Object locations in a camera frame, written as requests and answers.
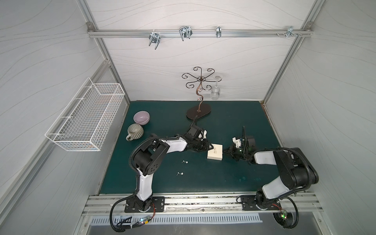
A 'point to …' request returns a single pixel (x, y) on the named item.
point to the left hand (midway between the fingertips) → (213, 149)
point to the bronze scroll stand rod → (199, 79)
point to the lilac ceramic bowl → (141, 117)
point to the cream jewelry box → (216, 153)
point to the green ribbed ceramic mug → (135, 131)
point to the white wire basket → (82, 124)
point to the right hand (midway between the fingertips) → (222, 150)
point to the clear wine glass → (216, 90)
